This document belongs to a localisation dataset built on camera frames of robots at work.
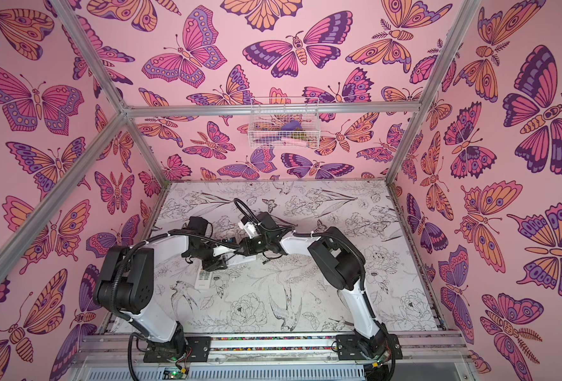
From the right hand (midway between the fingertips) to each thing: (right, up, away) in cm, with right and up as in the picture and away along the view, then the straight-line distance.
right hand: (235, 249), depth 90 cm
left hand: (-6, -3, +5) cm, 8 cm away
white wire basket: (+19, +50, +6) cm, 54 cm away
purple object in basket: (+22, +49, +5) cm, 54 cm away
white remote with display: (+2, -4, +2) cm, 5 cm away
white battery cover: (+29, -2, -32) cm, 44 cm away
